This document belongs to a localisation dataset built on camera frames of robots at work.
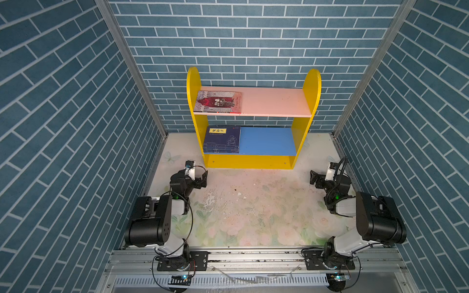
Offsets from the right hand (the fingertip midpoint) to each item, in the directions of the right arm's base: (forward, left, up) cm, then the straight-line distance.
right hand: (322, 172), depth 94 cm
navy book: (+8, +53, +11) cm, 55 cm away
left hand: (-5, +63, +2) cm, 63 cm away
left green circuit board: (-50, +63, -10) cm, 81 cm away
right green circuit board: (-45, +1, -9) cm, 46 cm away
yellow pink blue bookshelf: (+36, +38, -4) cm, 53 cm away
